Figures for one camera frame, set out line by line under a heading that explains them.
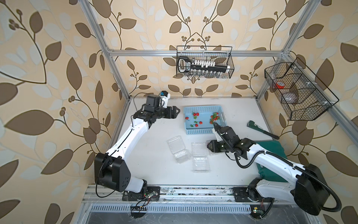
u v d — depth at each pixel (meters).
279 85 0.81
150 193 0.74
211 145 0.73
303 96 0.73
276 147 0.87
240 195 0.73
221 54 0.91
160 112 0.67
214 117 1.05
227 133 0.61
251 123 1.02
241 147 0.58
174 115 0.72
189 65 0.84
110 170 0.42
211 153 0.86
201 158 0.86
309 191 0.40
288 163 0.45
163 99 0.73
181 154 0.90
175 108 0.73
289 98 0.73
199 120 1.05
